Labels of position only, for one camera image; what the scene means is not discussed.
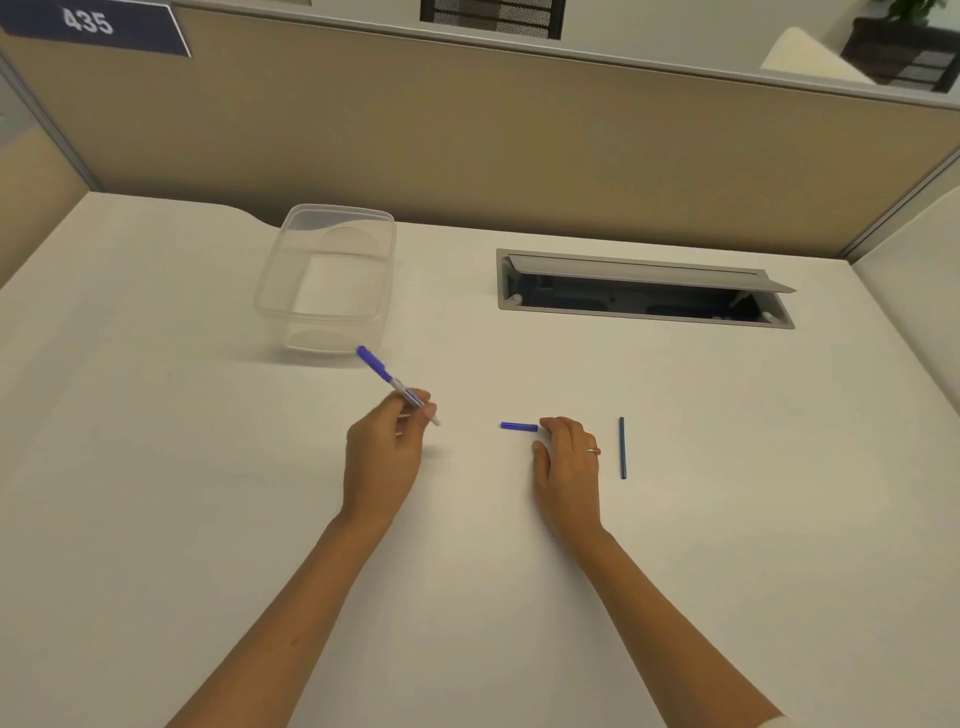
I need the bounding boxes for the wide blue number sign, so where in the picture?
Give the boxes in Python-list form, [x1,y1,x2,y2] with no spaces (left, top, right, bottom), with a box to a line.
[0,0,193,59]

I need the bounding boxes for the person's left forearm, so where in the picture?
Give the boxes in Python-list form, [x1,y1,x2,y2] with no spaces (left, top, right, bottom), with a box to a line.
[168,513,395,728]

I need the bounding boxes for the beige partition with glass strip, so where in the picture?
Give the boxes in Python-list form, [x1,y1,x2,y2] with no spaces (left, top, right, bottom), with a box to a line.
[0,52,103,290]

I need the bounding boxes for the person's right hand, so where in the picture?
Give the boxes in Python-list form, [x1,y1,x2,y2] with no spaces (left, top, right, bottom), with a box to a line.
[530,416,607,560]

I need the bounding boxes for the long beige partition panel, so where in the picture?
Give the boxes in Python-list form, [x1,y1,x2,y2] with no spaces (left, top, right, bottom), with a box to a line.
[0,0,960,260]

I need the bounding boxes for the black slatted planter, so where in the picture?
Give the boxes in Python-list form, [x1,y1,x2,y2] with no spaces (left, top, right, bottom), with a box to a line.
[419,0,565,41]
[839,16,960,95]

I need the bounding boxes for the grey desk cable tray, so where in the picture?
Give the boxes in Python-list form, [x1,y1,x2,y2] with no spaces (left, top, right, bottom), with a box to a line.
[495,248,798,331]

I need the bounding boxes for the person's right forearm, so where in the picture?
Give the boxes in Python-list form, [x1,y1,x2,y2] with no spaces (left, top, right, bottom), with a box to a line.
[575,528,785,728]

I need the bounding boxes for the white pen with blue cap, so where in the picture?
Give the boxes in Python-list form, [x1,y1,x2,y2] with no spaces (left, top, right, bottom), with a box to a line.
[355,344,442,427]

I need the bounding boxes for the clear plastic container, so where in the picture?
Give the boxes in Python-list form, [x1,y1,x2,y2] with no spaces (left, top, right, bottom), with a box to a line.
[253,203,397,355]

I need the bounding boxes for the person's left hand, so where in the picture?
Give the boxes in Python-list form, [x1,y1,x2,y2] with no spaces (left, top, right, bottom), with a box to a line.
[338,388,438,535]

